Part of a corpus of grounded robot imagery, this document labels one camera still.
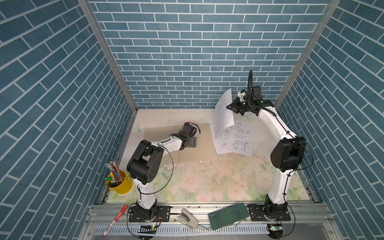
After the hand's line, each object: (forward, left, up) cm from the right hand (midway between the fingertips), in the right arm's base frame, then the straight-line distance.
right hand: (225, 105), depth 89 cm
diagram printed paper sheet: (-7, -11, -25) cm, 29 cm away
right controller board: (-56, -27, -31) cm, 70 cm away
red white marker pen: (-59, +52, -24) cm, 82 cm away
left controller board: (-62, +36, -28) cm, 77 cm away
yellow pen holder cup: (-46, +50, -14) cm, 69 cm away
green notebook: (-54, 0, -25) cm, 60 cm away
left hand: (-12, +23, -22) cm, 34 cm away
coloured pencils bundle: (-42, +54, -14) cm, 70 cm away
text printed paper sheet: (-5, 0, -4) cm, 6 cm away
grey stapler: (-56, +17, -23) cm, 63 cm away
